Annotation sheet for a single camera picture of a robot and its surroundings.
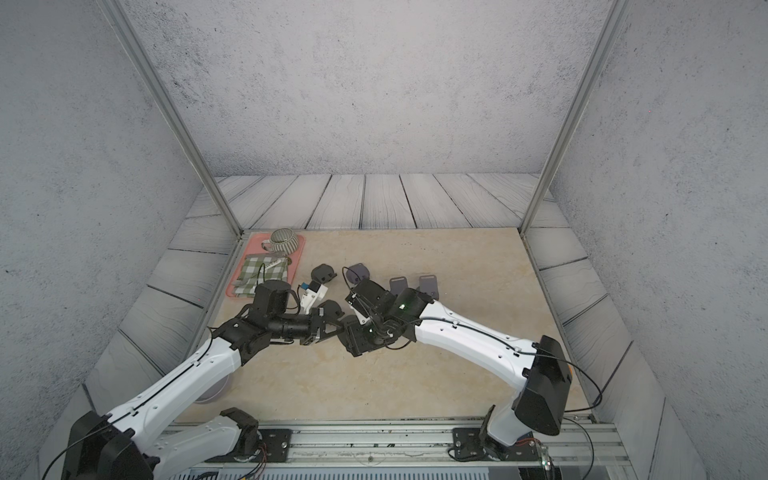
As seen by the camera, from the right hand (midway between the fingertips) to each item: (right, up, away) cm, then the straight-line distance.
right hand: (357, 346), depth 71 cm
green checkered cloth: (-40, +16, +37) cm, 57 cm away
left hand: (-2, +3, +1) cm, 4 cm away
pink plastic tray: (-44, +24, +45) cm, 67 cm away
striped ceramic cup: (-32, +26, +40) cm, 58 cm away
